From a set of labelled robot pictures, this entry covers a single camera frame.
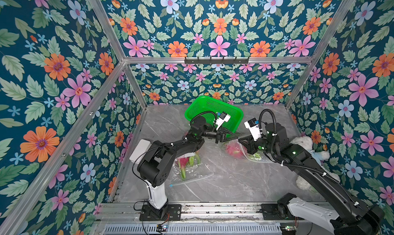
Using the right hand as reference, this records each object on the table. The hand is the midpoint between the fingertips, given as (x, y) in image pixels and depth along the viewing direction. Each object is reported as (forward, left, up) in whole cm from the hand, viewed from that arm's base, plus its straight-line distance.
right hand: (243, 136), depth 72 cm
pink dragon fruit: (-3, +26, -23) cm, 34 cm away
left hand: (-2, +3, 0) cm, 4 cm away
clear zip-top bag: (-7, +28, -23) cm, 37 cm away
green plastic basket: (+41, +17, -22) cm, 49 cm away
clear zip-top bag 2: (-7, -9, -8) cm, 14 cm away
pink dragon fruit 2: (0, +2, -13) cm, 13 cm away
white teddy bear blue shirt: (-2, -44, -16) cm, 47 cm away
